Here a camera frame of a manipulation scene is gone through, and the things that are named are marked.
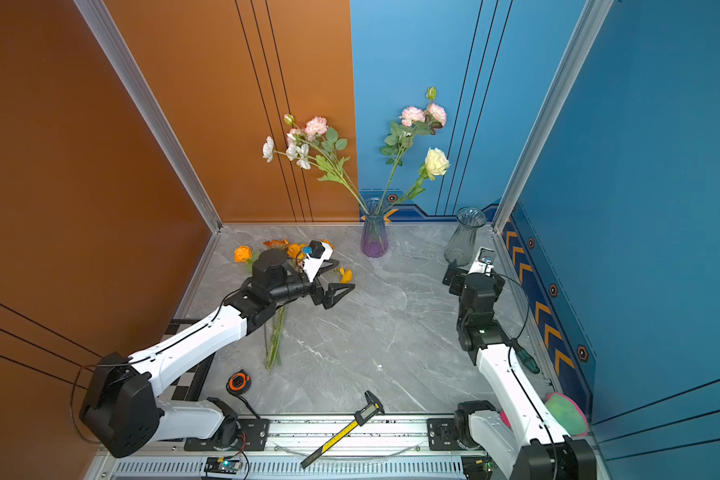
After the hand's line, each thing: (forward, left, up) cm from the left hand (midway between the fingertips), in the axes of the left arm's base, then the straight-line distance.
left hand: (345, 271), depth 75 cm
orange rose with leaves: (+23, +40, -21) cm, 50 cm away
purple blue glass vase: (+26, -8, -15) cm, 31 cm away
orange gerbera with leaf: (+26, +28, -19) cm, 42 cm away
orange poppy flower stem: (+15, +2, -23) cm, 28 cm away
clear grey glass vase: (+22, -37, -14) cm, 45 cm away
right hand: (+4, -33, -2) cm, 33 cm away
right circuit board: (-38, -32, -25) cm, 56 cm away
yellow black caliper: (-28, -4, -25) cm, 38 cm away
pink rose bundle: (-11, +21, -24) cm, 34 cm away
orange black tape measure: (-21, +28, -23) cm, 42 cm away
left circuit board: (-38, +28, -27) cm, 55 cm away
